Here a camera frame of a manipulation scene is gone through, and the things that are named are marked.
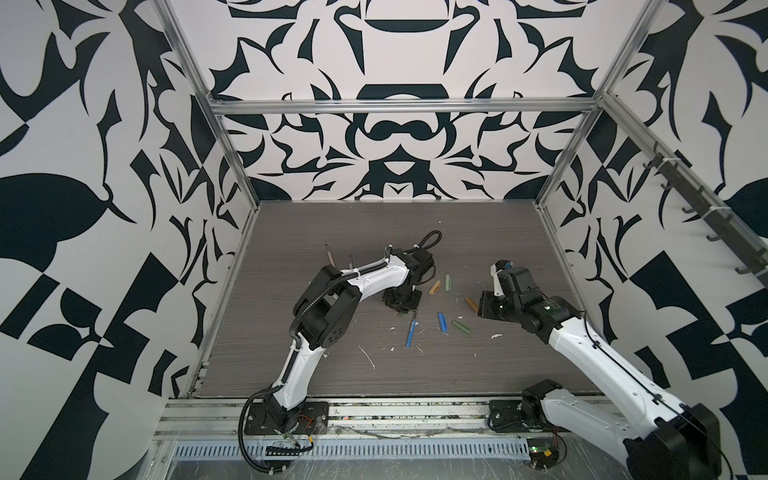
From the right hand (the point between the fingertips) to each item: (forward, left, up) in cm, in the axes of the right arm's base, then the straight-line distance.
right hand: (480, 299), depth 81 cm
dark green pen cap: (-3, +3, -12) cm, 13 cm away
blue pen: (-5, +19, -11) cm, 22 cm away
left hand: (+4, +19, -10) cm, 22 cm away
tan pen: (+21, +44, -10) cm, 50 cm away
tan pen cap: (+10, +10, -11) cm, 18 cm away
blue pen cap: (-1, +9, -11) cm, 14 cm away
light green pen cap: (+12, +6, -12) cm, 18 cm away
